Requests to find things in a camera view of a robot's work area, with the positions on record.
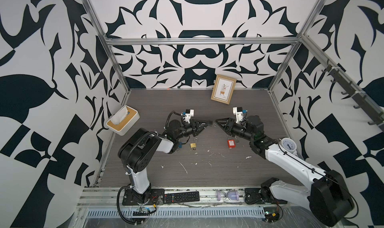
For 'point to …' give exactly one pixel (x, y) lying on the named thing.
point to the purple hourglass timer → (233, 195)
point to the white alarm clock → (289, 144)
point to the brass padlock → (193, 145)
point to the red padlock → (231, 143)
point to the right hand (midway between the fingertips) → (217, 122)
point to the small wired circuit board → (144, 211)
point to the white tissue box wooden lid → (121, 122)
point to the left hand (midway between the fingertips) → (211, 120)
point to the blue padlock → (180, 145)
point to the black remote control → (181, 197)
